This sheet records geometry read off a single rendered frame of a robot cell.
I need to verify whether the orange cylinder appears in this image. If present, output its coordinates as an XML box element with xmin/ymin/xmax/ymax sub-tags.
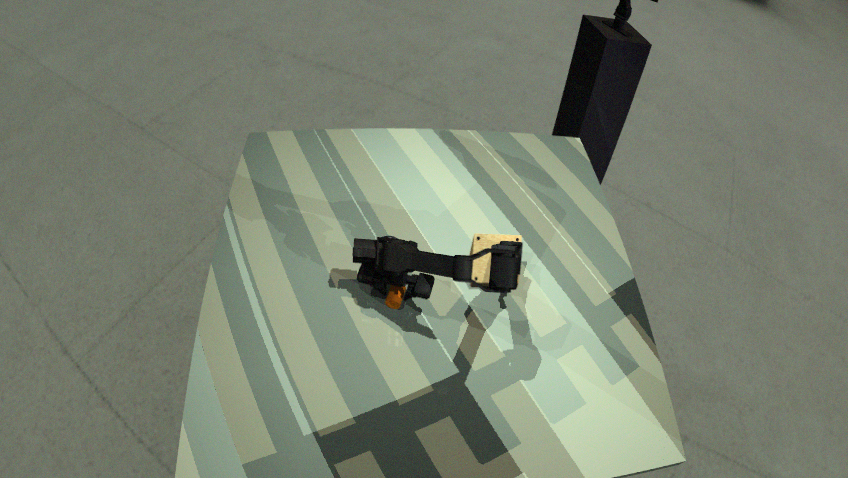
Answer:
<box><xmin>385</xmin><ymin>285</ymin><xmax>406</xmax><ymax>309</ymax></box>

